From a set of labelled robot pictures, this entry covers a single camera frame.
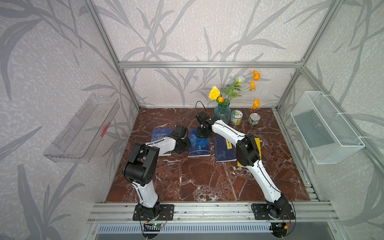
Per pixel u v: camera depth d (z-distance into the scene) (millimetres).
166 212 729
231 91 921
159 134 1036
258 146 941
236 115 1050
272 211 645
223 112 1040
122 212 750
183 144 827
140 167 487
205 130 793
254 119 1079
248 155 642
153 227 716
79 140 672
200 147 974
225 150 958
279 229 721
